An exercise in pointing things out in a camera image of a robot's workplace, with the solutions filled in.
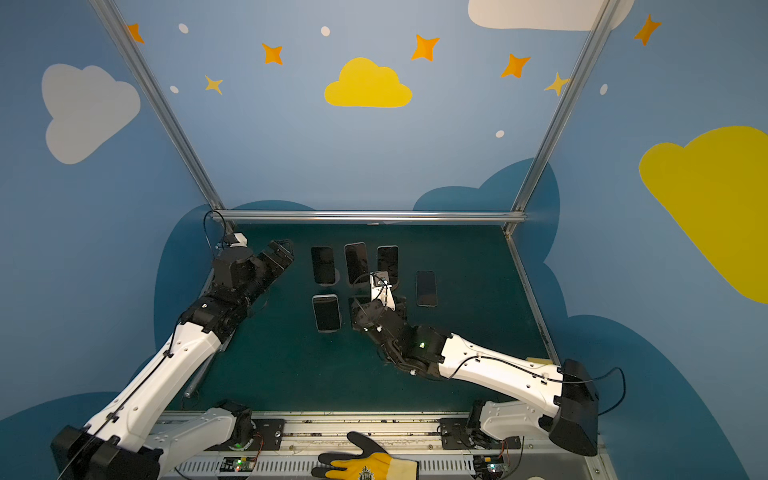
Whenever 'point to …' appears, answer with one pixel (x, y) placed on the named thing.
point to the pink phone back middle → (356, 260)
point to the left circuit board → (238, 464)
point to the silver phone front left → (327, 313)
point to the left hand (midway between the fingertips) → (288, 250)
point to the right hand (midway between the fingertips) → (373, 296)
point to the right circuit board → (489, 466)
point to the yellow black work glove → (370, 462)
